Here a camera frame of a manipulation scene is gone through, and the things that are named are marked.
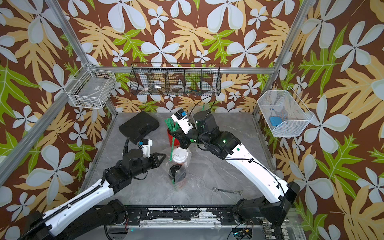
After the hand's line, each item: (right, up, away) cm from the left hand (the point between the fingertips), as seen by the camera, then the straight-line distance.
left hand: (167, 153), depth 75 cm
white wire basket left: (-46, +36, +11) cm, 60 cm away
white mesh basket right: (+65, +21, +9) cm, 69 cm away
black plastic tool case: (-27, +13, +31) cm, 43 cm away
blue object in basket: (+58, +17, +5) cm, 60 cm away
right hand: (+3, +10, -11) cm, 16 cm away
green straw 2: (+4, -11, -9) cm, 15 cm away
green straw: (+2, +2, +2) cm, 4 cm away
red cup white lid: (+6, -1, +2) cm, 7 cm away
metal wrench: (+40, -23, +8) cm, 47 cm away
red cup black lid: (+4, -7, -3) cm, 8 cm away
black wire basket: (+2, +46, +22) cm, 51 cm away
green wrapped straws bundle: (0, +15, +19) cm, 24 cm away
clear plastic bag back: (+6, -8, -4) cm, 11 cm away
